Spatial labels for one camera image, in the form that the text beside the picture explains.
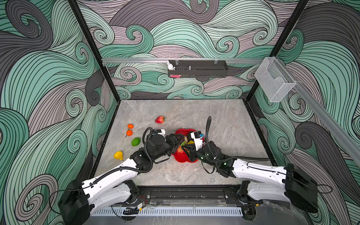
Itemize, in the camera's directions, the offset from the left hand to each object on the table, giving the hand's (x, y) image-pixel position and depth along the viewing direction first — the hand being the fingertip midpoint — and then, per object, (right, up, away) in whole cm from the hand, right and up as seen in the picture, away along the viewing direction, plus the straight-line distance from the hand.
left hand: (184, 137), depth 71 cm
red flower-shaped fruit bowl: (0, -14, +12) cm, 19 cm away
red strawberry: (-17, +7, +32) cm, 37 cm away
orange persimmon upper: (-38, +3, +30) cm, 49 cm away
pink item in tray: (-5, +37, +18) cm, 42 cm away
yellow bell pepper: (-40, -13, +12) cm, 44 cm away
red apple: (-2, -10, +11) cm, 15 cm away
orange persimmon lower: (-38, -2, +26) cm, 46 cm away
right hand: (-2, -6, +3) cm, 7 cm away
